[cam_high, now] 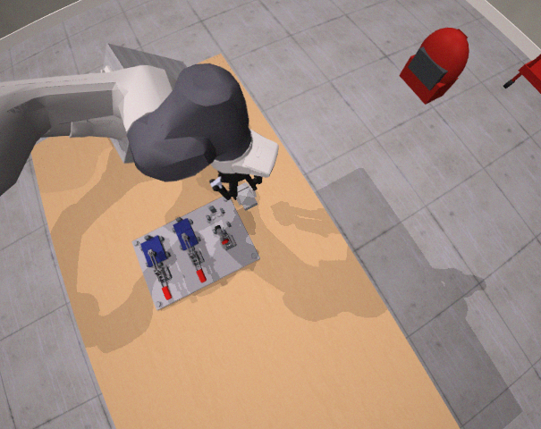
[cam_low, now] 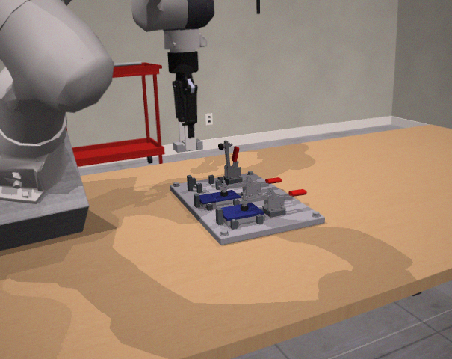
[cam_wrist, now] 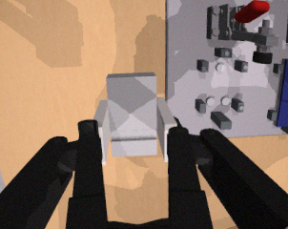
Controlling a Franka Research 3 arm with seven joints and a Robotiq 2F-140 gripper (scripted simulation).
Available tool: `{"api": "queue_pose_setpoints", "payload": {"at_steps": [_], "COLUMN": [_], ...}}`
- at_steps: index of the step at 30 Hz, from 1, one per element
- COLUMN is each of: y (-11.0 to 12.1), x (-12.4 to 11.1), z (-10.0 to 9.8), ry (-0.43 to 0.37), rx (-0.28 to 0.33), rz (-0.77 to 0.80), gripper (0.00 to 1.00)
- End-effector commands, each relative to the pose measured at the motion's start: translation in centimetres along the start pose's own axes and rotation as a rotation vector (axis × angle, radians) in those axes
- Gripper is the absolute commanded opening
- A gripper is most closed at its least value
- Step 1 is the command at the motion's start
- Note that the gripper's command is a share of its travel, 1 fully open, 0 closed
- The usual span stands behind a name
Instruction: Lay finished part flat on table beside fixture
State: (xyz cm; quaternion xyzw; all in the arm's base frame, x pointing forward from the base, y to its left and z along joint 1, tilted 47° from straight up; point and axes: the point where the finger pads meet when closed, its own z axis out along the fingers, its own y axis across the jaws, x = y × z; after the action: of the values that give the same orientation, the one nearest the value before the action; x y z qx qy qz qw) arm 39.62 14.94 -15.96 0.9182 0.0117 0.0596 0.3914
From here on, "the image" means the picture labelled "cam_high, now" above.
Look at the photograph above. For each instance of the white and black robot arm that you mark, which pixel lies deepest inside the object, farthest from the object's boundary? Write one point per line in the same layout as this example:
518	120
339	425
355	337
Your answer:
172	138

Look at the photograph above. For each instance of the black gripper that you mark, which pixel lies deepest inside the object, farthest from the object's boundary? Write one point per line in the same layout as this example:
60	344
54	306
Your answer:
233	179

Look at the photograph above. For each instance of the blue rectangular block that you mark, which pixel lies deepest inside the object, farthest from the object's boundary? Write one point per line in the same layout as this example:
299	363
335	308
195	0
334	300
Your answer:
185	227

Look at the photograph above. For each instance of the blue flat plate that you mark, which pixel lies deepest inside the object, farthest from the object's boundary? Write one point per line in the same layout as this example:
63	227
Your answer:
157	245

